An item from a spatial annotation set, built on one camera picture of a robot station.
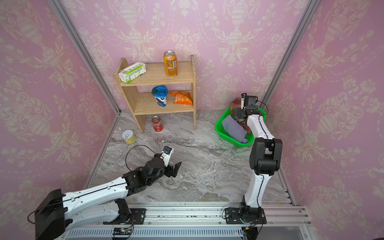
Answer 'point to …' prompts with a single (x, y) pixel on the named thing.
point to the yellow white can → (128, 136)
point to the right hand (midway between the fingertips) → (246, 109)
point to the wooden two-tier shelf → (141, 104)
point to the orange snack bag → (182, 97)
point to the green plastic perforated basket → (250, 137)
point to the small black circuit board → (122, 231)
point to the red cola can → (157, 124)
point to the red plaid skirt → (236, 104)
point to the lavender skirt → (234, 129)
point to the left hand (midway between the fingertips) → (174, 159)
